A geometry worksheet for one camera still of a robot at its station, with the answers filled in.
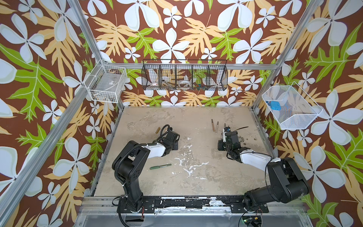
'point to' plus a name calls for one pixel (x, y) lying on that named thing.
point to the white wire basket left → (106, 83)
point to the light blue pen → (224, 124)
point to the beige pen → (217, 127)
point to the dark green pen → (154, 167)
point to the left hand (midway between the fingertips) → (173, 140)
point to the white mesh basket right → (298, 109)
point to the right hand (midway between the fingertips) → (219, 140)
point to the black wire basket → (182, 74)
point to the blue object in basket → (275, 105)
